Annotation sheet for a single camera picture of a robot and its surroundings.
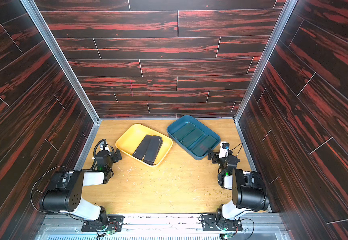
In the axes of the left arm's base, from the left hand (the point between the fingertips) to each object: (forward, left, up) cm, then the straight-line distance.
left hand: (111, 150), depth 95 cm
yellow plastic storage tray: (+13, -9, -4) cm, 16 cm away
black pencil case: (+5, -19, -3) cm, 20 cm away
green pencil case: (+5, -60, -2) cm, 60 cm away
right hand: (+2, -70, +3) cm, 70 cm away
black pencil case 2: (+2, -26, -5) cm, 26 cm away
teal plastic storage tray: (+29, -44, -3) cm, 53 cm away
